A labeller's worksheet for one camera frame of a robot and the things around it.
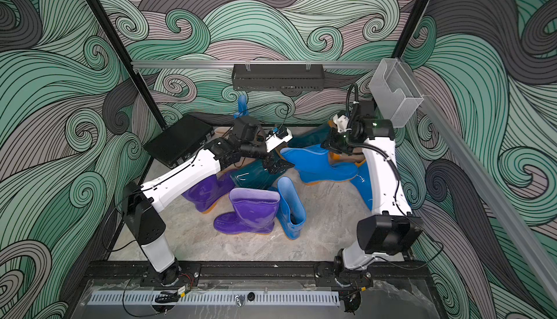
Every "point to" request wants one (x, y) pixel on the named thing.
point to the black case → (180, 140)
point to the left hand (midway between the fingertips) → (289, 149)
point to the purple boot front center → (254, 211)
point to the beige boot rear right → (356, 156)
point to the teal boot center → (256, 177)
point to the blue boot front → (291, 212)
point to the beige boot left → (220, 132)
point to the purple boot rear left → (206, 195)
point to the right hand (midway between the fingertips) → (320, 145)
